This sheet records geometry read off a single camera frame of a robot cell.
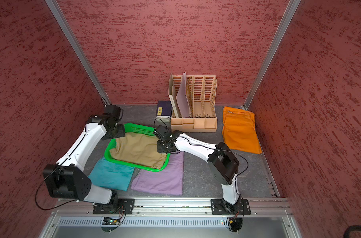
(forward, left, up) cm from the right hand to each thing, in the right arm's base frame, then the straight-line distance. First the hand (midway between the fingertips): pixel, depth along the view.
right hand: (163, 151), depth 86 cm
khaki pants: (+3, +15, -2) cm, 16 cm away
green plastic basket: (+16, +16, +2) cm, 23 cm away
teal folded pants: (-11, +30, -7) cm, 33 cm away
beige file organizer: (+48, -27, +3) cm, 56 cm away
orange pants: (+18, -52, -8) cm, 56 cm away
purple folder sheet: (+36, -12, +8) cm, 39 cm away
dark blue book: (+41, +3, -7) cm, 42 cm away
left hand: (+4, +26, +10) cm, 28 cm away
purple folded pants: (-15, -3, -7) cm, 17 cm away
